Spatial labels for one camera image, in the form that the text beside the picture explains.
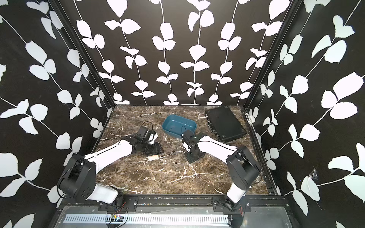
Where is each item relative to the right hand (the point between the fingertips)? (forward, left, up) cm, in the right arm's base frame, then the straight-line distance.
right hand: (189, 157), depth 86 cm
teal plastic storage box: (+29, +12, -6) cm, 32 cm away
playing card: (+1, +23, -2) cm, 23 cm away
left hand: (+3, +17, +3) cm, 18 cm away
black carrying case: (+33, -28, -8) cm, 44 cm away
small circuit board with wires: (-31, +37, -5) cm, 48 cm away
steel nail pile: (-4, +7, -5) cm, 9 cm away
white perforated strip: (-31, +44, -4) cm, 54 cm away
